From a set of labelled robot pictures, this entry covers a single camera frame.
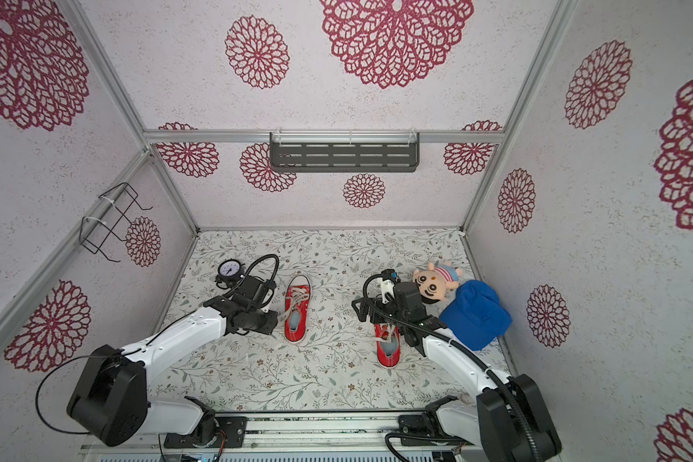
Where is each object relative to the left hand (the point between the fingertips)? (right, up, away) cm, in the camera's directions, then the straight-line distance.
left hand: (270, 322), depth 88 cm
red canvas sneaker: (+8, +7, +4) cm, 11 cm away
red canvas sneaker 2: (+36, -6, -2) cm, 36 cm away
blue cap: (+65, +1, +4) cm, 65 cm away
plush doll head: (+50, +11, +5) cm, 52 cm away
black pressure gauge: (-19, +14, +15) cm, 28 cm away
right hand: (+28, +7, -3) cm, 30 cm away
